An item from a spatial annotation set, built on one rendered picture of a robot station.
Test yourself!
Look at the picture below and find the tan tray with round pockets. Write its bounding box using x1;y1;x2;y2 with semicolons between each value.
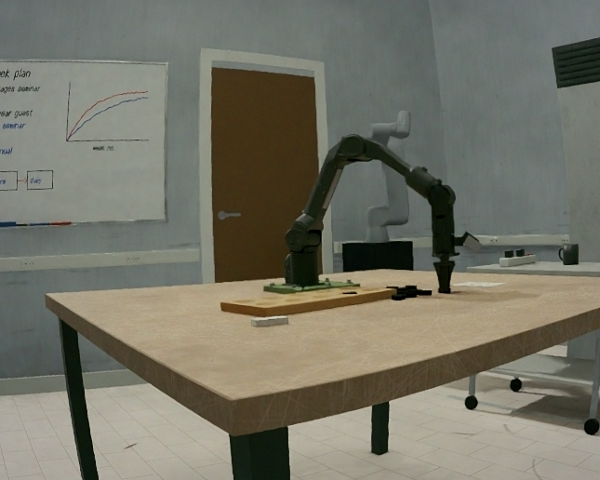
220;287;397;317

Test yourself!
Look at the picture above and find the white sheet of paper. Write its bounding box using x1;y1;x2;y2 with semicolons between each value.
454;282;506;287

